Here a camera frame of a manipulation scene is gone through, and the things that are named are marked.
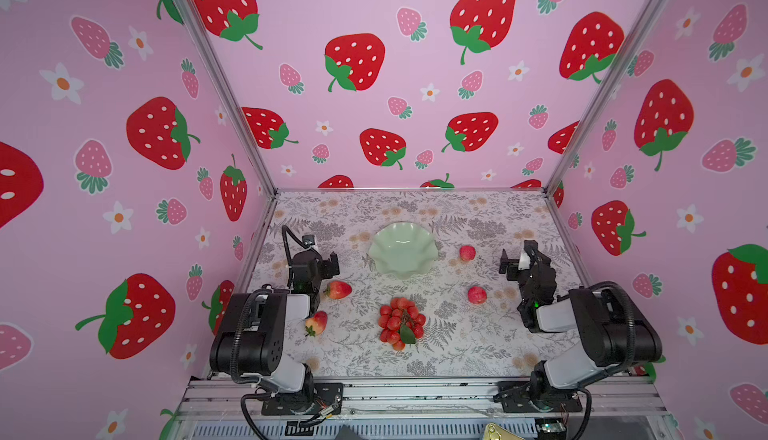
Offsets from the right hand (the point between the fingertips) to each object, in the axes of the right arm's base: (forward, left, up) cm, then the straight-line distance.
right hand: (523, 250), depth 91 cm
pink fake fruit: (+2, +16, -7) cm, 17 cm away
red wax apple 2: (-28, +59, -5) cm, 66 cm away
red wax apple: (-17, +56, -5) cm, 59 cm away
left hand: (-7, +64, -2) cm, 65 cm away
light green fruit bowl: (+2, +38, -9) cm, 39 cm away
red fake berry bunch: (-26, +35, -2) cm, 44 cm away
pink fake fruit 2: (-14, +14, -5) cm, 20 cm away
